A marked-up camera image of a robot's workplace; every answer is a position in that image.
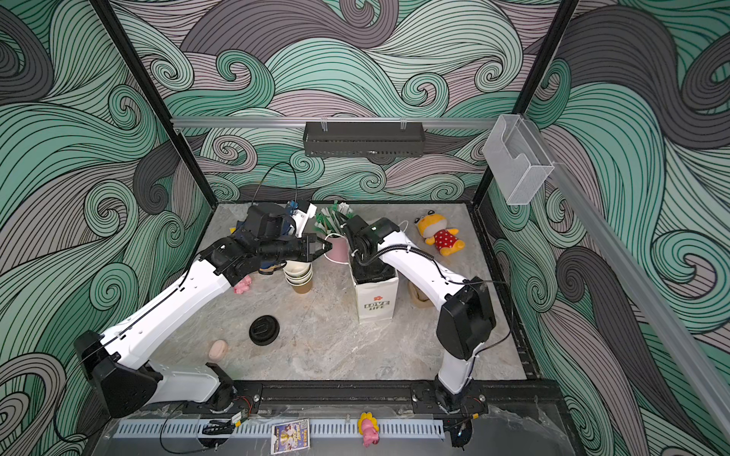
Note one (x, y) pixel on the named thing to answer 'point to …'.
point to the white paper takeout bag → (374, 301)
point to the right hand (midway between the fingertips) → (371, 280)
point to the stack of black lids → (263, 330)
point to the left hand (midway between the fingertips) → (333, 244)
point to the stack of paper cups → (299, 275)
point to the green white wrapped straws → (330, 220)
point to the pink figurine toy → (368, 427)
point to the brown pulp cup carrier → (416, 295)
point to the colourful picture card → (290, 436)
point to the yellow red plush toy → (433, 228)
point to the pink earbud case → (218, 350)
